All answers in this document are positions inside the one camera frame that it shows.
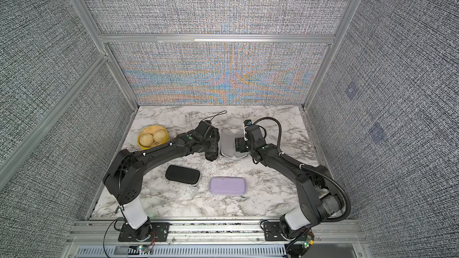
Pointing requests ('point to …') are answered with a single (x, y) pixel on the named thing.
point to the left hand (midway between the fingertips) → (218, 143)
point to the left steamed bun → (146, 140)
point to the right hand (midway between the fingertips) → (242, 135)
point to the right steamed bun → (159, 135)
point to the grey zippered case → (182, 174)
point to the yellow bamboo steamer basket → (151, 129)
